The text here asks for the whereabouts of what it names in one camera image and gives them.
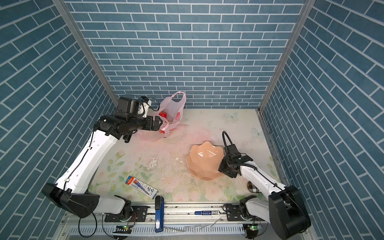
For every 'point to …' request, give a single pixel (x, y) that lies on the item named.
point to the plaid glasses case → (252, 187)
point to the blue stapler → (159, 213)
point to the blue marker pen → (207, 212)
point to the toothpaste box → (141, 187)
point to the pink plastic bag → (170, 112)
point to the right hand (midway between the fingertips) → (219, 167)
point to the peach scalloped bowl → (202, 161)
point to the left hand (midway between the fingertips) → (155, 120)
